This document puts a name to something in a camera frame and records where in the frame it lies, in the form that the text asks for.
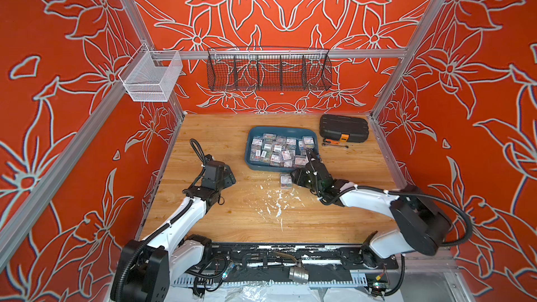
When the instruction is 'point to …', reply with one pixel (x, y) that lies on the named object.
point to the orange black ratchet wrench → (328, 142)
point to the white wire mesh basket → (146, 82)
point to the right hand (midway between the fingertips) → (293, 171)
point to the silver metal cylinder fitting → (298, 275)
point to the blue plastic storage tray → (280, 148)
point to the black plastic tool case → (344, 128)
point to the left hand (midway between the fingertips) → (224, 173)
